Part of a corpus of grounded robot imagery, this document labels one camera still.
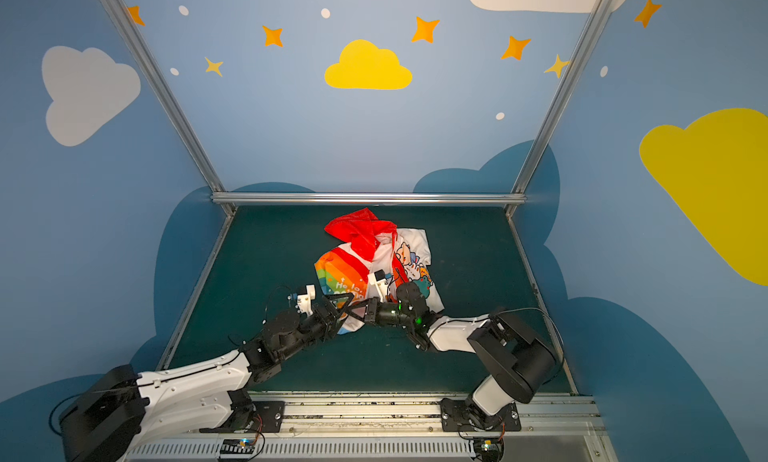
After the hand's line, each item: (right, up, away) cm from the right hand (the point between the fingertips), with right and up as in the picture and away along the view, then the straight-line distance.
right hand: (348, 310), depth 77 cm
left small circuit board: (-27, -34, -4) cm, 43 cm away
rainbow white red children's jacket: (+4, +16, +28) cm, 33 cm away
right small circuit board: (+36, -34, -4) cm, 49 cm away
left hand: (+1, +2, -1) cm, 3 cm away
